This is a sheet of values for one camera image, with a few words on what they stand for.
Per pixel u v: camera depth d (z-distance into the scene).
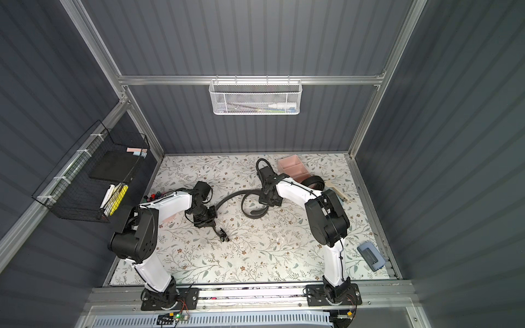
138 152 0.85
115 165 0.77
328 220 0.53
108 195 0.70
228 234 0.88
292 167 1.07
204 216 0.81
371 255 0.82
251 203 0.99
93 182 0.73
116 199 0.69
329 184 1.04
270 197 0.81
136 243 0.48
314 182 0.89
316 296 0.74
